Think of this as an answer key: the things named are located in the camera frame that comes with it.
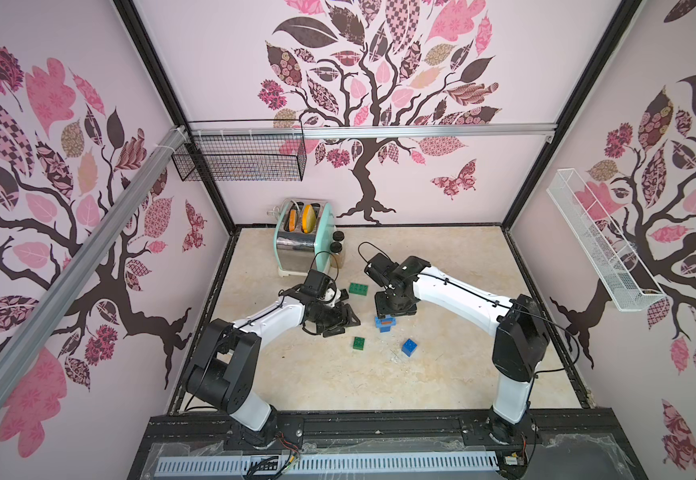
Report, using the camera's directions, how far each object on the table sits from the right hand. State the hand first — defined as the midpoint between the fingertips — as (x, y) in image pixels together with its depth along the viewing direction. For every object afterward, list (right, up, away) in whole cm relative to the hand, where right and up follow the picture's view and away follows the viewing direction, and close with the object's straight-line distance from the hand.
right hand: (391, 318), depth 84 cm
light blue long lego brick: (-1, -5, +7) cm, 9 cm away
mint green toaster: (-27, +25, +10) cm, 38 cm away
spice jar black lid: (-17, +25, +20) cm, 36 cm away
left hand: (-12, -4, +1) cm, 13 cm away
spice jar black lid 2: (-17, +21, +16) cm, 32 cm away
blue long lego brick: (-4, -2, +4) cm, 6 cm away
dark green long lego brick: (-10, +6, +16) cm, 20 cm away
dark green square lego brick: (-10, -8, +3) cm, 13 cm away
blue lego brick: (+5, -9, +1) cm, 10 cm away
